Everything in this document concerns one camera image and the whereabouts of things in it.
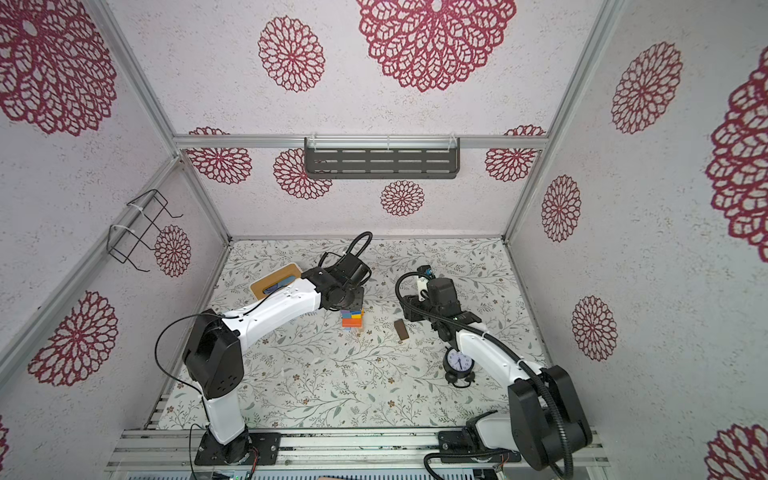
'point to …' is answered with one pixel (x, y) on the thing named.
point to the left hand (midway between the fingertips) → (352, 303)
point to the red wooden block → (352, 322)
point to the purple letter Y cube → (346, 314)
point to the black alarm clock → (458, 367)
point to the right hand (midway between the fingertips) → (409, 295)
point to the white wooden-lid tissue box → (275, 280)
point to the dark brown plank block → (401, 329)
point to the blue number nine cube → (355, 313)
